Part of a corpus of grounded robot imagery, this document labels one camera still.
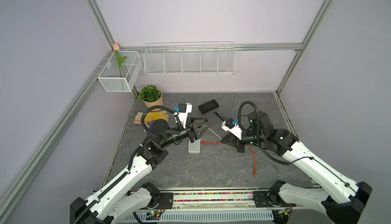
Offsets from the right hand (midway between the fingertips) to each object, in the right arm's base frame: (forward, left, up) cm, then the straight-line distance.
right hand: (222, 140), depth 68 cm
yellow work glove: (+30, +45, -23) cm, 59 cm away
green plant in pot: (+38, +44, -11) cm, 59 cm away
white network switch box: (+7, +14, -22) cm, 27 cm away
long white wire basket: (+56, +17, +7) cm, 59 cm away
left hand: (0, +6, +12) cm, 13 cm away
